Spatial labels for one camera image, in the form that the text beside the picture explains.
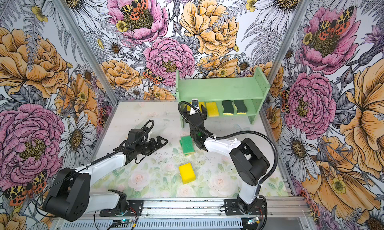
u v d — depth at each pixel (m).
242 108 0.99
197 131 0.66
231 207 0.74
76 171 0.46
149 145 0.78
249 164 0.47
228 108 0.99
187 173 0.83
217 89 1.13
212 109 0.98
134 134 0.69
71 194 0.42
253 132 0.49
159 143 0.79
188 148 0.92
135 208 0.74
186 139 0.97
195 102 0.72
